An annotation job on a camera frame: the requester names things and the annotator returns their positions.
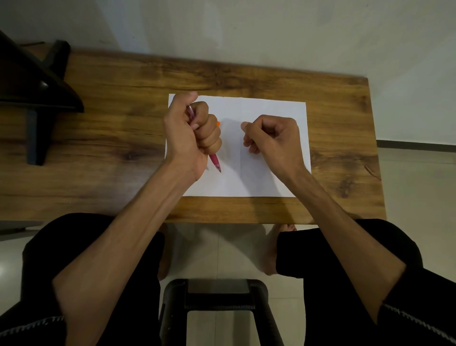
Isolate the person's left hand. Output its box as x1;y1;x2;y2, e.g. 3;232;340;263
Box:
163;91;223;184

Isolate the person's right hand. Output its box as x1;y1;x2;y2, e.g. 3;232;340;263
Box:
240;115;308;186

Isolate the pink mechanical pencil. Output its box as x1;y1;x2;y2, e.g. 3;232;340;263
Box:
186;105;222;174

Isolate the white paper sheet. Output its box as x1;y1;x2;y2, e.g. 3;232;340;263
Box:
164;94;312;198

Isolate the person's left forearm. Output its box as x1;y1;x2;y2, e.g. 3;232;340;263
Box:
51;158;199;346

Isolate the person's right forearm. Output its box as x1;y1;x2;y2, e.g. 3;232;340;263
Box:
288;167;408;325

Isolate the person's right trouser leg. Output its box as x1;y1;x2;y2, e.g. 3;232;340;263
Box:
275;218;424;346

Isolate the person's trouser leg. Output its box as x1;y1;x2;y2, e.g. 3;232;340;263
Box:
19;213;166;346
275;218;424;346

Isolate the person's right foot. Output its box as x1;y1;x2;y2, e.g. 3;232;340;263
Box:
262;223;297;276

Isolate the person's foot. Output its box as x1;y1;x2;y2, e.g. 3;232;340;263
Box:
157;224;173;281
262;223;297;276

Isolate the person's left foot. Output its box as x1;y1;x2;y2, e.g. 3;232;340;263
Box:
157;224;173;281

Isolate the person's left trouser leg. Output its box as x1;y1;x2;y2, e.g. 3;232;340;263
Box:
19;213;166;346

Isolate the dark skirting board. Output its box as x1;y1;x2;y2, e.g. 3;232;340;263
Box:
377;139;456;153

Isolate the black flat screen television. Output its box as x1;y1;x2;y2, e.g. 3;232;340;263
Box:
0;30;85;114

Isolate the black stool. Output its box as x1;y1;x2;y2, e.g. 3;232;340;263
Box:
159;279;285;346

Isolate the grey metal bar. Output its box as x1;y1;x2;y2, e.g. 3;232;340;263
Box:
0;220;43;237

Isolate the black right shirt sleeve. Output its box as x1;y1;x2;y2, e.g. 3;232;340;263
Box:
377;265;456;346

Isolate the black shirt sleeve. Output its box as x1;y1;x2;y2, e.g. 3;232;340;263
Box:
377;265;456;346
0;301;68;346

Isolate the black left shirt sleeve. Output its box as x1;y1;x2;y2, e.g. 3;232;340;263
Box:
0;301;68;346

